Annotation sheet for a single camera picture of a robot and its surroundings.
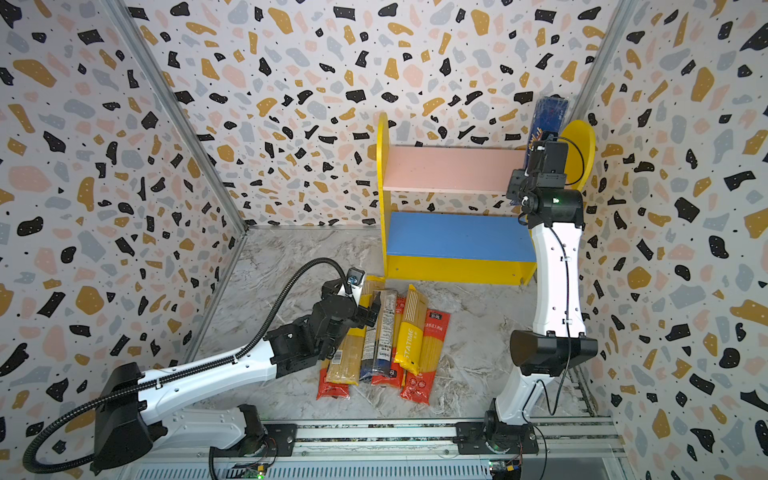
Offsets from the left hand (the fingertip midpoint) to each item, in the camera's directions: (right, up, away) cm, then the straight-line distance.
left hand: (363, 283), depth 73 cm
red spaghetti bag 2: (-10, -29, +6) cm, 31 cm away
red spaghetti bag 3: (+7, -26, +6) cm, 27 cm away
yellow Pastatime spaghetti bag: (+12, -15, +14) cm, 24 cm away
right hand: (+39, +27, -4) cm, 47 cm away
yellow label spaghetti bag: (-6, -22, +7) cm, 23 cm away
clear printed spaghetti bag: (+3, -17, +9) cm, 20 cm away
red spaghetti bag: (+14, -29, +7) cm, 33 cm away
